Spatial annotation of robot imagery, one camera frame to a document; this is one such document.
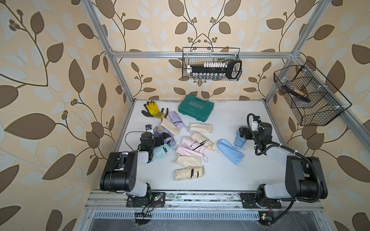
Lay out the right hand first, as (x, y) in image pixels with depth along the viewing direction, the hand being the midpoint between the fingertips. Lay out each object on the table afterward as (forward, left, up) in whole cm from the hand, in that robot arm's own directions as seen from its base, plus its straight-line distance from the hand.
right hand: (247, 128), depth 93 cm
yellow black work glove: (+23, +67, -5) cm, 71 cm away
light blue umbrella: (-6, +5, -5) cm, 10 cm away
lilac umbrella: (+4, +59, -4) cm, 60 cm away
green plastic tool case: (+22, +31, -3) cm, 38 cm away
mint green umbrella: (-12, +57, -4) cm, 58 cm away
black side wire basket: (-1, -27, +26) cm, 37 cm away
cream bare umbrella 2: (-5, +30, -4) cm, 31 cm away
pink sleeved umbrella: (-8, +36, -4) cm, 37 cm away
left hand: (0, +63, -2) cm, 63 cm away
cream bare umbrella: (-26, +39, -4) cm, 47 cm away
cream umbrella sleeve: (-18, +40, -5) cm, 44 cm away
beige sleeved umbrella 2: (+6, +27, -6) cm, 28 cm away
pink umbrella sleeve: (-12, +42, -4) cm, 44 cm away
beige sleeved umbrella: (+8, +52, -5) cm, 53 cm away
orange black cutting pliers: (+22, +56, -6) cm, 60 cm away
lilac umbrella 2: (+14, +48, -5) cm, 50 cm away
